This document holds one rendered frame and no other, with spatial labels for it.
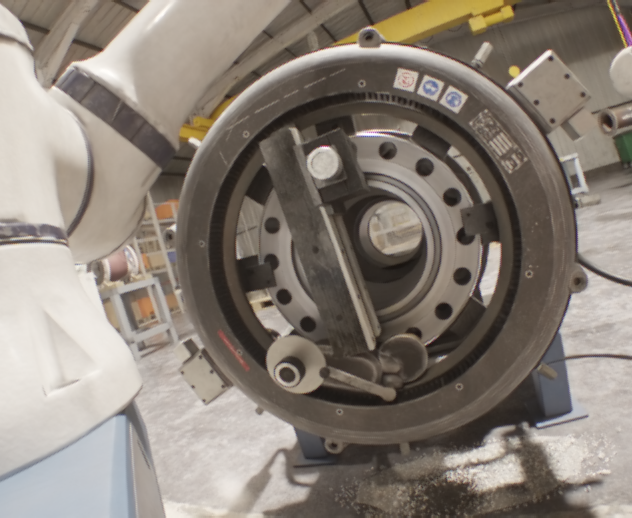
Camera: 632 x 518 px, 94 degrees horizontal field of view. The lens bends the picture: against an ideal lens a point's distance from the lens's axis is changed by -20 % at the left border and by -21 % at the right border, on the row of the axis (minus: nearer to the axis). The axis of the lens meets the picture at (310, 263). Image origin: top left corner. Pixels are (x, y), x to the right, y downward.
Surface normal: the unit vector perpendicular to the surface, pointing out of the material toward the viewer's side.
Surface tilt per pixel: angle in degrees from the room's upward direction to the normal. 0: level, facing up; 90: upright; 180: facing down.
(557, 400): 90
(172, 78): 124
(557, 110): 90
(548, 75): 90
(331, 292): 90
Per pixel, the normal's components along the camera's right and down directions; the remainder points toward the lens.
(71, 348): 0.47, -0.13
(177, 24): 0.30, 0.11
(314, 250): -0.29, 0.13
